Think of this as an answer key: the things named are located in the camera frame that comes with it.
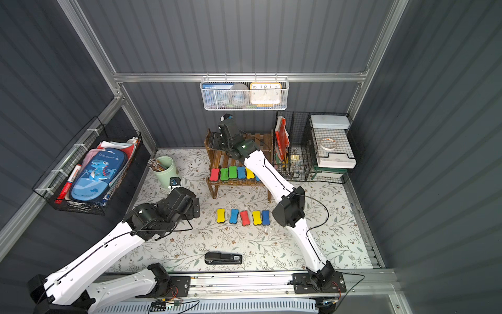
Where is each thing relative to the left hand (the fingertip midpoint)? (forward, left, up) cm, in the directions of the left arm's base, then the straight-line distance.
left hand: (185, 203), depth 72 cm
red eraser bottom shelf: (+18, -7, -6) cm, 21 cm away
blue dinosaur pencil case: (+5, +28, +14) cm, 31 cm away
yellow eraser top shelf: (+5, -9, -21) cm, 24 cm away
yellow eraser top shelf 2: (+4, -27, -21) cm, 35 cm away
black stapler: (-15, -11, -16) cm, 25 cm away
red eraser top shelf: (+4, -21, -21) cm, 30 cm away
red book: (+52, -42, -13) cm, 68 cm away
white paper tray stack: (+35, -65, -1) cm, 74 cm away
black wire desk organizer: (+39, -58, -9) cm, 71 cm away
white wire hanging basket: (+44, -40, +13) cm, 61 cm away
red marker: (-1, +37, +10) cm, 39 cm away
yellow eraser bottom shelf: (+18, -24, -5) cm, 30 cm away
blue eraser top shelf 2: (+5, -31, -20) cm, 37 cm away
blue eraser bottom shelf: (+19, -20, -6) cm, 28 cm away
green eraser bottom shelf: (+18, -12, -5) cm, 22 cm away
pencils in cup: (+23, +21, -5) cm, 32 cm away
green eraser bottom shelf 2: (+19, -16, -6) cm, 26 cm away
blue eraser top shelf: (+5, -16, -21) cm, 27 cm away
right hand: (+28, -10, +9) cm, 32 cm away
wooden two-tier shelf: (+29, -8, -7) cm, 31 cm away
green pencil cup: (+22, +20, -12) cm, 32 cm away
